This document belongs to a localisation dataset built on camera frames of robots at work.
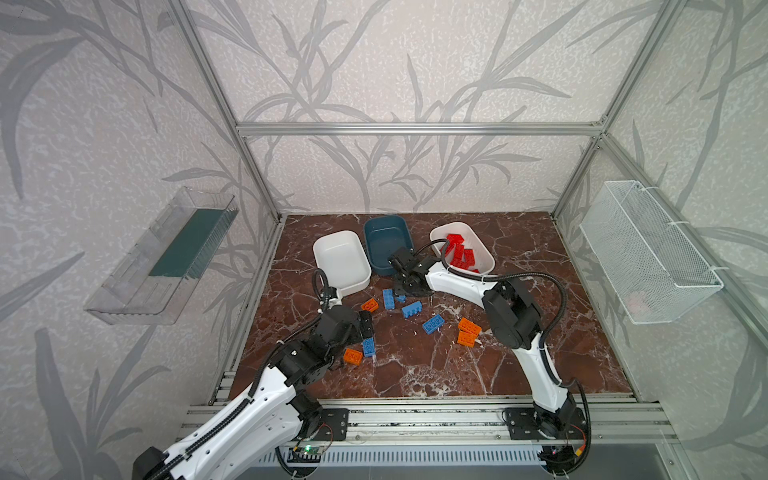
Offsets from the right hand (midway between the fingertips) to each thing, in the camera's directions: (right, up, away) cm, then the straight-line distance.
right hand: (401, 280), depth 99 cm
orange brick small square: (-10, -7, -5) cm, 13 cm away
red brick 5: (+21, +9, +9) cm, 25 cm away
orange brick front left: (-14, -20, -14) cm, 28 cm away
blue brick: (-4, -6, -4) cm, 8 cm away
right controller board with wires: (+40, -41, -26) cm, 62 cm away
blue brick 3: (+3, -8, -7) cm, 11 cm away
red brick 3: (+20, +6, +6) cm, 22 cm away
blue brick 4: (+10, -13, -8) cm, 18 cm away
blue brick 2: (0, -5, -5) cm, 7 cm away
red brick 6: (+17, +11, +10) cm, 23 cm away
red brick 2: (+20, +13, +10) cm, 26 cm away
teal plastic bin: (-7, +15, +13) cm, 21 cm away
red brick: (+26, +3, +3) cm, 26 cm away
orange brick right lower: (+20, -16, -10) cm, 28 cm away
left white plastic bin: (-21, +7, +6) cm, 23 cm away
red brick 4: (+24, +7, +6) cm, 26 cm away
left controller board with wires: (-24, -39, -27) cm, 53 cm away
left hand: (-10, -5, -20) cm, 23 cm away
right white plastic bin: (+23, +10, +10) cm, 27 cm away
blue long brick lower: (-9, -17, -14) cm, 24 cm away
